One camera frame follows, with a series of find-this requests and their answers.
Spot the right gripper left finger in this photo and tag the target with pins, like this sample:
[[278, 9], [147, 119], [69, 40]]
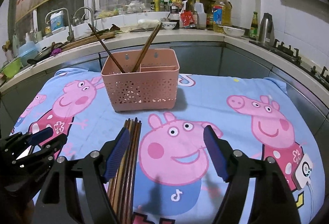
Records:
[[58, 201]]

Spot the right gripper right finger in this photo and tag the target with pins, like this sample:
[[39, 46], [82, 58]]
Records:
[[273, 201]]

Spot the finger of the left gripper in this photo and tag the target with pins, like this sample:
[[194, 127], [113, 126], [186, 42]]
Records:
[[40, 136]]

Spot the brown wooden chopstick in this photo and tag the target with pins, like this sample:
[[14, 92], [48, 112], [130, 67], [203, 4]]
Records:
[[118, 183], [113, 182], [146, 46]]

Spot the dark thin chopstick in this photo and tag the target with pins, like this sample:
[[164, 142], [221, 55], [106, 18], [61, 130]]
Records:
[[106, 49]]

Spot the chrome kitchen faucet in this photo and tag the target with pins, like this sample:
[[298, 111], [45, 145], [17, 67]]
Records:
[[67, 22]]

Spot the green plastic bowl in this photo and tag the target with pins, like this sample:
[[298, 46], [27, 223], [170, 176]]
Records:
[[12, 68]]

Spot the black frying pan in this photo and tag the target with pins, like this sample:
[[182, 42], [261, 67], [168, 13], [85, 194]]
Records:
[[44, 53]]

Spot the light blue plastic container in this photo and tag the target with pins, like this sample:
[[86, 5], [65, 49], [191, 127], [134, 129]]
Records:
[[27, 51]]

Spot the purple cloth rag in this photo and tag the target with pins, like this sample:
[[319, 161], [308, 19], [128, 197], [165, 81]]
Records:
[[56, 52]]

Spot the blue Peppa Pig cloth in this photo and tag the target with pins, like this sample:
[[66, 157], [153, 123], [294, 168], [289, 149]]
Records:
[[175, 178]]

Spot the wooden cutting board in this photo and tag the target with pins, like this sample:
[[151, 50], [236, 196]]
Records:
[[88, 40]]

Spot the blue white detergent jug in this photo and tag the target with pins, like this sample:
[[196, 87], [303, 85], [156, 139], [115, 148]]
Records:
[[57, 22]]

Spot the pink plastic utensil basket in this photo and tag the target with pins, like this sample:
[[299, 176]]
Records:
[[153, 85]]

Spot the black gas stove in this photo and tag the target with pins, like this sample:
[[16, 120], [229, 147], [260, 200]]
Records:
[[292, 55]]

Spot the steel thermos kettle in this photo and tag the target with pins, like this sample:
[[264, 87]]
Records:
[[266, 30]]

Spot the green glass bottle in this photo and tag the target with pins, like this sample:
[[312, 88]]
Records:
[[254, 26]]

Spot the patterned small bowl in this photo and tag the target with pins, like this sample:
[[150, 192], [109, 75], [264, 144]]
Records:
[[169, 25]]

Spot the white ceramic bowl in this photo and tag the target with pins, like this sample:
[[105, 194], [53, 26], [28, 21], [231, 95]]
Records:
[[234, 32]]

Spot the dark soy sauce bottle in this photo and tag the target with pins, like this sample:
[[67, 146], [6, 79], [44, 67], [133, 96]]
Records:
[[174, 11]]

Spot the red snack packet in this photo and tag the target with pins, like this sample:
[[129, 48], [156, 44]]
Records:
[[187, 19]]

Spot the large cooking oil bottle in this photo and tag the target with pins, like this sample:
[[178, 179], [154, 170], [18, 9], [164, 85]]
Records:
[[221, 15]]

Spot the white plastic jug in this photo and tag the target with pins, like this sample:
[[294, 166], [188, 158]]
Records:
[[201, 15]]

